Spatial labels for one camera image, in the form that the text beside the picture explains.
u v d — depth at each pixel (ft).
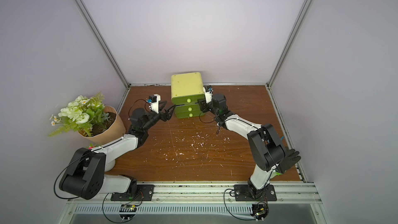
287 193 2.43
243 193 2.35
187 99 2.85
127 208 2.34
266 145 1.58
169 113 2.49
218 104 2.20
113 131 2.58
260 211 2.29
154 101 2.33
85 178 1.40
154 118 2.39
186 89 2.93
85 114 2.21
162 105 2.73
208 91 2.54
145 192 2.40
